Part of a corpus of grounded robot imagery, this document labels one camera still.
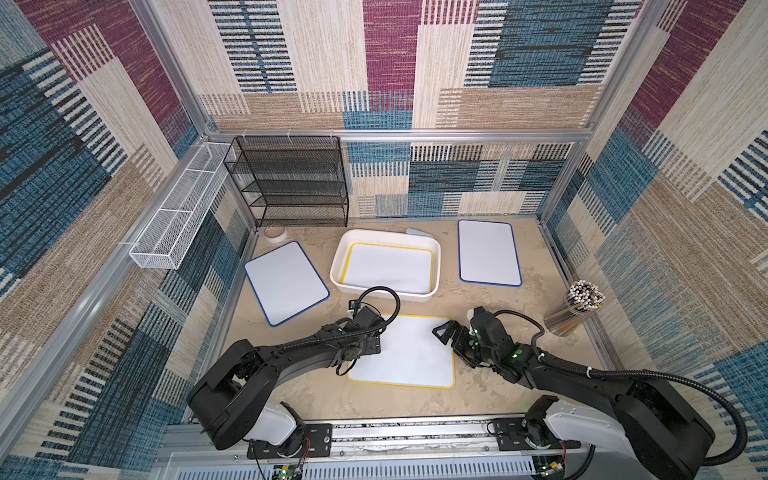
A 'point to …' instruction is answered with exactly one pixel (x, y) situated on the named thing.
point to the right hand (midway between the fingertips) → (442, 344)
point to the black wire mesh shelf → (291, 181)
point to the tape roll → (275, 233)
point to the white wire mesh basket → (170, 233)
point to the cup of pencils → (580, 302)
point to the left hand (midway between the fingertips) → (370, 346)
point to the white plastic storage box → (389, 238)
